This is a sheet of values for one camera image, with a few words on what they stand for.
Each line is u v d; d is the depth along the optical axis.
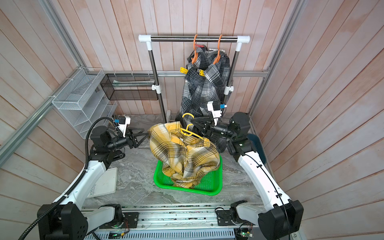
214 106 0.53
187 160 0.71
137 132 0.74
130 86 1.05
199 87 0.73
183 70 0.64
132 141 0.65
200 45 0.72
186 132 0.65
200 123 0.61
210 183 0.86
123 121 0.64
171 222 0.73
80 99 0.77
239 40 0.60
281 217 0.37
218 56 0.66
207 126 0.57
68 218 0.38
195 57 0.67
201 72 0.61
